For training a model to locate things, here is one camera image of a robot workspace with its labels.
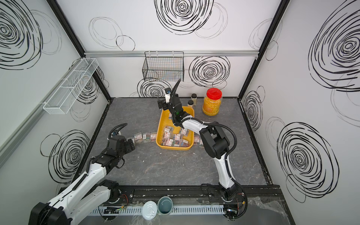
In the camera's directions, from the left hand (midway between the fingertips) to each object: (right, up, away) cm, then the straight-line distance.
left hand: (127, 143), depth 85 cm
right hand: (+23, +30, +5) cm, 38 cm away
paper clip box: (+4, +2, +9) cm, 10 cm away
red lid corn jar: (+55, +25, +17) cm, 63 cm away
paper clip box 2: (+44, 0, +9) cm, 45 cm away
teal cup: (+25, -28, -14) cm, 40 cm away
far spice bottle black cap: (+43, +32, +28) cm, 61 cm away
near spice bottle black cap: (+40, +26, +19) cm, 51 cm away
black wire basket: (+17, +60, +39) cm, 73 cm away
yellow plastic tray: (+26, +2, +9) cm, 28 cm away
